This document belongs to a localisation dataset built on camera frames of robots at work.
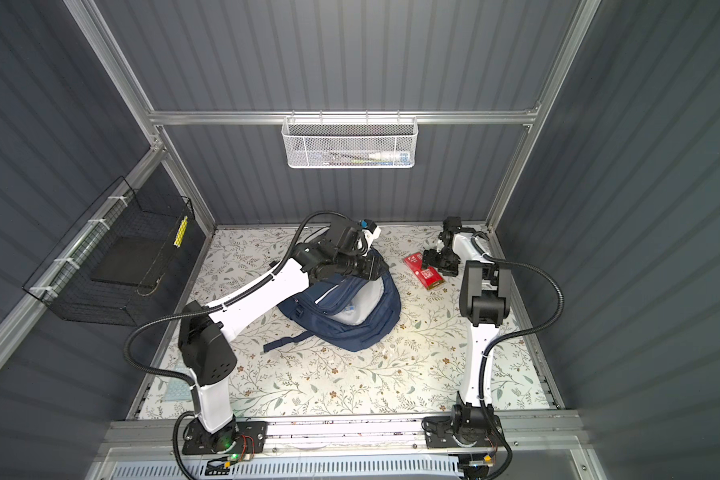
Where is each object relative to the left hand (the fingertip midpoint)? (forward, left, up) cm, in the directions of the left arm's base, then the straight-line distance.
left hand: (385, 265), depth 80 cm
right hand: (+13, -21, -21) cm, 33 cm away
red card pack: (+12, -17, -22) cm, 30 cm away
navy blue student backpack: (-4, +11, -17) cm, 20 cm away
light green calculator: (-22, +58, -23) cm, 66 cm away
